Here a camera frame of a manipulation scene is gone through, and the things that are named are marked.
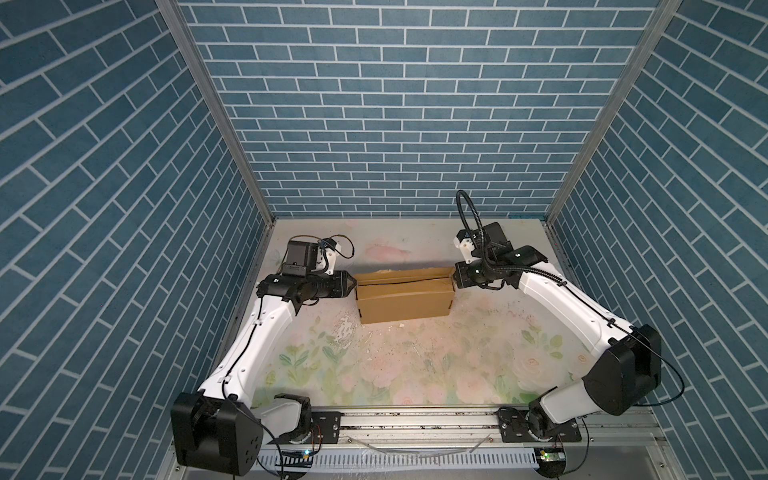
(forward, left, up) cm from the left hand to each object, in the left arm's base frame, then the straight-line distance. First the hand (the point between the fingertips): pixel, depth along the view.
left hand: (352, 281), depth 79 cm
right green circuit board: (-38, -51, -22) cm, 67 cm away
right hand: (+3, -27, -1) cm, 28 cm away
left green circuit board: (-37, +13, -23) cm, 45 cm away
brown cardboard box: (-1, -12, -5) cm, 13 cm away
